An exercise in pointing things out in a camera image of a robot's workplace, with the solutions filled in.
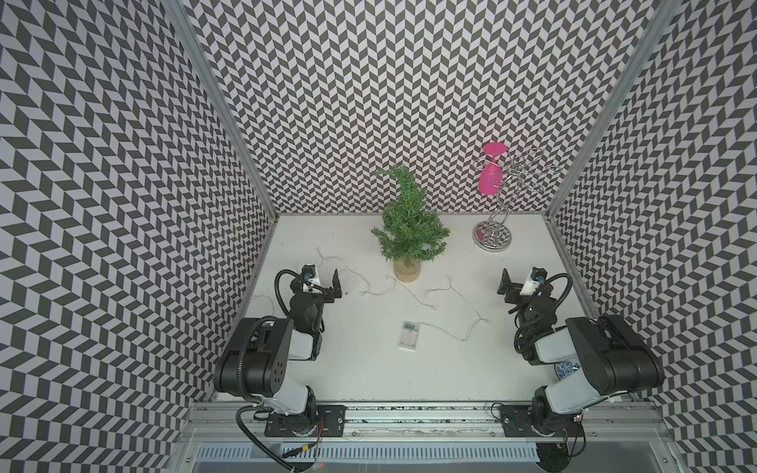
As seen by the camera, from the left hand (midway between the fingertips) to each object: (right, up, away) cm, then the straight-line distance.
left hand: (320, 271), depth 90 cm
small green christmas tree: (+28, +11, -12) cm, 33 cm away
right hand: (+61, -1, -1) cm, 61 cm away
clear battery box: (+28, -19, -3) cm, 34 cm away
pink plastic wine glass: (+56, +32, +9) cm, 66 cm away
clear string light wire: (+42, -6, +9) cm, 43 cm away
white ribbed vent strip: (+18, -41, -21) cm, 49 cm away
